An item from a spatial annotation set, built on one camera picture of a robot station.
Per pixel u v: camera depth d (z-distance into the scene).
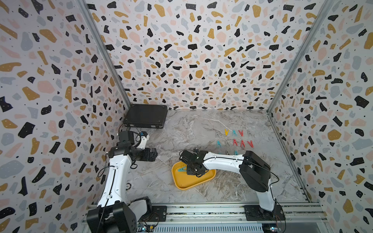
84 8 0.69
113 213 0.38
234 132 1.08
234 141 1.03
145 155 0.70
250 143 1.02
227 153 0.97
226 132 1.08
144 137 0.73
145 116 1.25
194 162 0.65
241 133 1.08
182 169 0.88
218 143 1.00
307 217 0.74
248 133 1.07
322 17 0.74
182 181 0.84
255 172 0.49
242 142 1.03
